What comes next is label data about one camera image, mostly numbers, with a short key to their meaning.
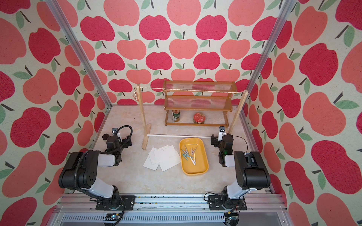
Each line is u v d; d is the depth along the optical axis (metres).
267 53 0.86
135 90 1.13
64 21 0.75
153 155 0.92
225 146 0.72
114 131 0.82
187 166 0.87
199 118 1.08
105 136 0.90
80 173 0.46
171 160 0.91
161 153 0.94
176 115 1.03
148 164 0.89
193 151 0.93
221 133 0.81
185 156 0.91
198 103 1.27
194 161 0.88
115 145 0.74
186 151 0.93
